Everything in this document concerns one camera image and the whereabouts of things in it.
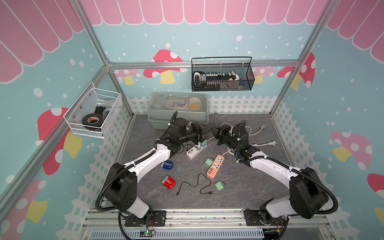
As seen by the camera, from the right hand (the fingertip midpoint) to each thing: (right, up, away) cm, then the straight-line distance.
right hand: (209, 124), depth 78 cm
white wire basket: (-64, +13, +3) cm, 66 cm away
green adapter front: (+6, -34, +5) cm, 35 cm away
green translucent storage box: (-9, +12, +18) cm, 24 cm away
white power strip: (-8, -17, +18) cm, 26 cm away
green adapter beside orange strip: (+1, -23, +13) cm, 27 cm away
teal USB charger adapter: (-2, -12, +17) cm, 21 cm away
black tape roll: (-56, +2, -8) cm, 57 cm away
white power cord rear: (+42, -1, +32) cm, 52 cm away
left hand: (+1, -3, -3) cm, 4 cm away
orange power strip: (+4, -25, +11) cm, 28 cm away
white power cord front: (+45, -12, +22) cm, 52 cm away
